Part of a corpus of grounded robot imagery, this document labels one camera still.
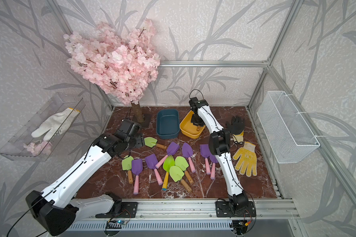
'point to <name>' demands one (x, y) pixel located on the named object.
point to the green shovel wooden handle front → (176, 173)
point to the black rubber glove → (237, 125)
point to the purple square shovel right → (205, 150)
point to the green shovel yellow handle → (168, 162)
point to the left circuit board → (121, 222)
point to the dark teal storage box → (167, 124)
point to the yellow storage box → (188, 129)
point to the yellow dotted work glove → (247, 156)
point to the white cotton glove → (56, 125)
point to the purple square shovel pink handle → (171, 149)
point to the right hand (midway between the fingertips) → (197, 123)
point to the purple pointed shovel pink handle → (187, 151)
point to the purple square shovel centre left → (151, 162)
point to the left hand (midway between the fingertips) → (139, 140)
